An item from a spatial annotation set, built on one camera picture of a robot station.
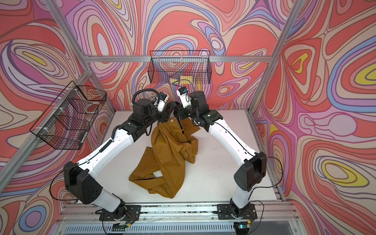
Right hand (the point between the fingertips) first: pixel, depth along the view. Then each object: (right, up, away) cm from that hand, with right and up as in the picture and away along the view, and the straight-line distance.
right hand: (177, 110), depth 77 cm
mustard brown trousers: (-10, -33, +6) cm, 35 cm away
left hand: (-5, +3, 0) cm, 6 cm away
